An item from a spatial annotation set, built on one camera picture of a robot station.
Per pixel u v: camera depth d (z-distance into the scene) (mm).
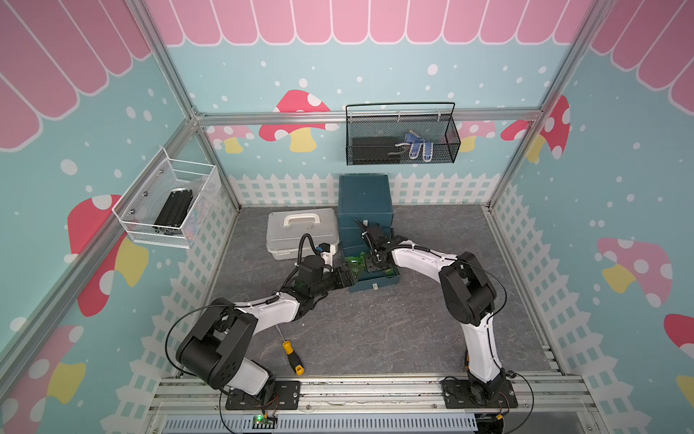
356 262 997
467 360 661
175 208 705
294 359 797
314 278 698
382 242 781
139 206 683
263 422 727
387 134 958
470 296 541
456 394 742
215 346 442
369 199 941
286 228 976
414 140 882
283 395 739
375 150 895
